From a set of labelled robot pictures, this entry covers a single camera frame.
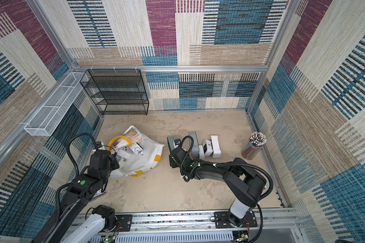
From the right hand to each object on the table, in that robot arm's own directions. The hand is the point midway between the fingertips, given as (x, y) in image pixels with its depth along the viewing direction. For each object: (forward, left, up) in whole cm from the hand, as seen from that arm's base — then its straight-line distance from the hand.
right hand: (177, 156), depth 91 cm
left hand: (-7, +32, +13) cm, 35 cm away
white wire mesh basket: (+2, +60, +29) cm, 67 cm away
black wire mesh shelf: (+44, +43, +14) cm, 63 cm away
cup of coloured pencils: (+1, -42, +4) cm, 43 cm away
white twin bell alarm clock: (+4, +25, +3) cm, 26 cm away
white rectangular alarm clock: (+2, -24, -1) cm, 24 cm away
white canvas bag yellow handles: (+2, +25, -2) cm, 25 cm away
